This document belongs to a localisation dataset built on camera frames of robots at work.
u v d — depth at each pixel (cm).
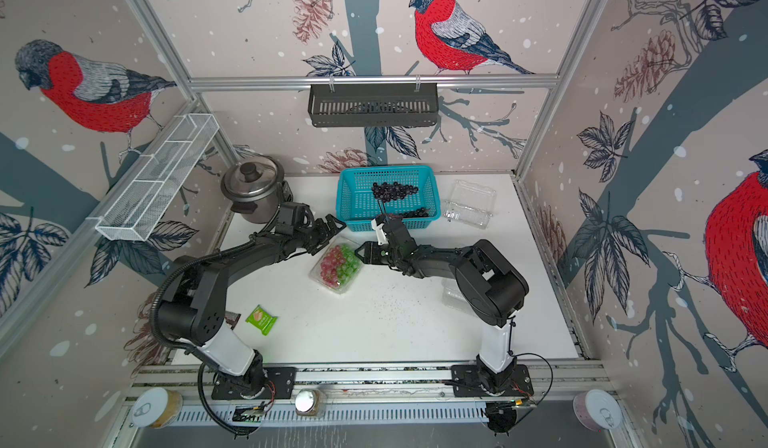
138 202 74
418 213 104
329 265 89
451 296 88
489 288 49
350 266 91
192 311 46
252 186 101
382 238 85
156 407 67
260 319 83
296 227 76
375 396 73
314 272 88
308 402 63
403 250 74
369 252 83
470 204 111
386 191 110
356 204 112
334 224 86
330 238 84
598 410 66
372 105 107
